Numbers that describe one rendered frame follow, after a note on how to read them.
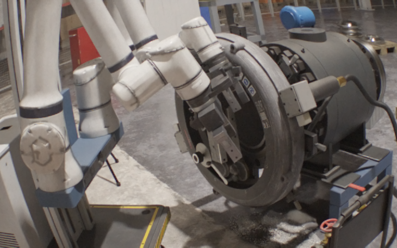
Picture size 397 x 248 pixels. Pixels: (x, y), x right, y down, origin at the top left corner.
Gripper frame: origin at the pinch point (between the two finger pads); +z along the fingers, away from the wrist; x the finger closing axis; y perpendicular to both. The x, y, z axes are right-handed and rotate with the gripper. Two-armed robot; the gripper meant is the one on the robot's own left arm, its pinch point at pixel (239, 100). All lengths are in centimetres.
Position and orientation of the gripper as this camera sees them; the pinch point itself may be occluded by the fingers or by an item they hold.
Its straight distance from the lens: 167.6
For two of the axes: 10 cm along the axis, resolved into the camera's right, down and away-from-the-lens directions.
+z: 4.9, 8.7, 0.8
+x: 3.0, -2.5, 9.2
